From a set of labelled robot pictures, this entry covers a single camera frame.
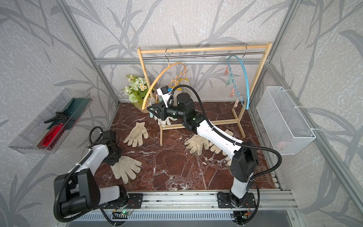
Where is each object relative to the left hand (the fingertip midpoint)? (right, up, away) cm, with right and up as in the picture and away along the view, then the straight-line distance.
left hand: (119, 155), depth 86 cm
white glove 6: (+69, -4, +2) cm, 69 cm away
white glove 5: (+6, -6, -3) cm, 9 cm away
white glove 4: (+55, +6, +9) cm, 56 cm away
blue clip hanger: (+82, +44, +33) cm, 99 cm away
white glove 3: (+48, +6, +10) cm, 50 cm away
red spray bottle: (-15, +16, -27) cm, 35 cm away
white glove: (+6, +11, +13) cm, 18 cm away
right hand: (+25, +29, -20) cm, 43 cm away
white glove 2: (+27, +20, 0) cm, 34 cm away
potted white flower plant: (+10, +41, +2) cm, 42 cm away
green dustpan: (-13, +27, -18) cm, 35 cm away
